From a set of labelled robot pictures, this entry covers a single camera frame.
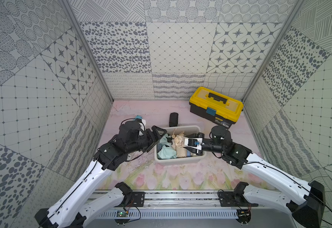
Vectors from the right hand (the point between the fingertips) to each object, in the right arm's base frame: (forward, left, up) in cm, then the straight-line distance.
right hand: (184, 139), depth 70 cm
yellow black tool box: (+28, -27, -8) cm, 39 cm away
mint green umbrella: (-2, +9, -11) cm, 14 cm away
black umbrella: (+31, +6, -22) cm, 38 cm away
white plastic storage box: (+13, +7, -12) cm, 19 cm away
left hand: (-1, +10, +8) cm, 13 cm away
